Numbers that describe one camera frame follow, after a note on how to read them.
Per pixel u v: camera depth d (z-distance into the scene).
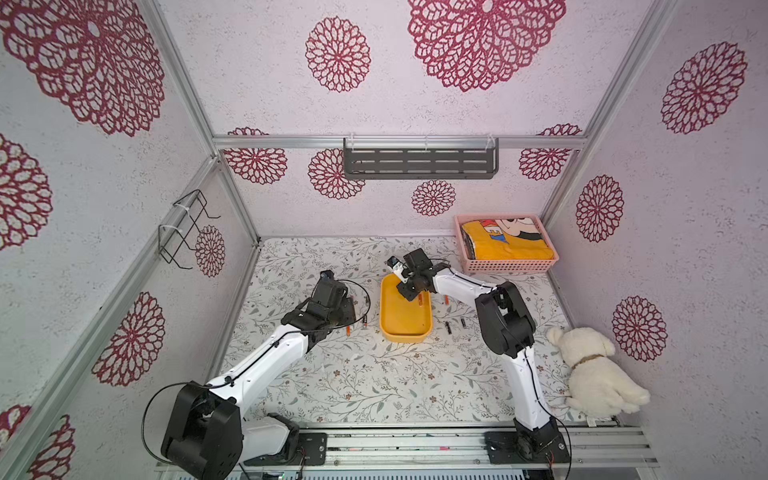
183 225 0.79
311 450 0.75
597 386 0.75
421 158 0.94
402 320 0.94
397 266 0.94
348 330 0.95
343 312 0.77
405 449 0.75
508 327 0.58
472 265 1.06
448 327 0.95
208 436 0.40
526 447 0.65
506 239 1.10
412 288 0.91
